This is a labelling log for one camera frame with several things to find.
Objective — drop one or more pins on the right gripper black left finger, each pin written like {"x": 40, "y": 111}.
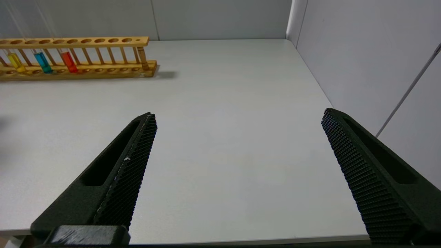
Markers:
{"x": 113, "y": 193}

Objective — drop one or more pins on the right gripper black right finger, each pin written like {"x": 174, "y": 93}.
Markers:
{"x": 379, "y": 193}

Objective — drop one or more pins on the teal pigment glass test tube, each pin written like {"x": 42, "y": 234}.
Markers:
{"x": 43, "y": 62}

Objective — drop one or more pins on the wooden test tube rack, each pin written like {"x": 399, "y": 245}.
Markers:
{"x": 86, "y": 42}

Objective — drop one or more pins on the red pigment glass test tube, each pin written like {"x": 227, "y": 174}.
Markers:
{"x": 69, "y": 62}

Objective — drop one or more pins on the yellow pigment glass test tube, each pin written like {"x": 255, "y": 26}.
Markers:
{"x": 16, "y": 62}

